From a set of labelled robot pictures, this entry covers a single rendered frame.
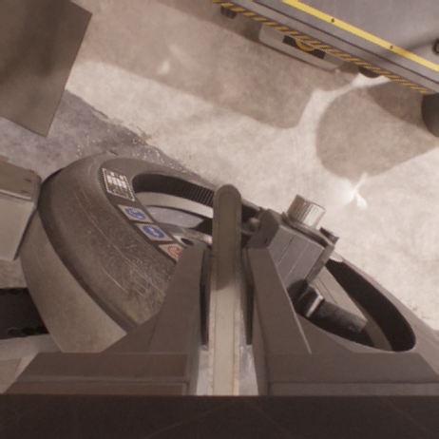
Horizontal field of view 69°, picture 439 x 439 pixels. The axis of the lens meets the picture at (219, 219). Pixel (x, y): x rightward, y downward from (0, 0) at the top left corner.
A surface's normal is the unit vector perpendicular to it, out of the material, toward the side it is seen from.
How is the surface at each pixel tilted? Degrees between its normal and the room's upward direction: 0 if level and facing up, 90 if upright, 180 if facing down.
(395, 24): 0
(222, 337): 5
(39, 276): 49
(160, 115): 0
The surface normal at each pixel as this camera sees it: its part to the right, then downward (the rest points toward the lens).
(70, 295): -0.51, -0.06
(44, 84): 0.06, 0.29
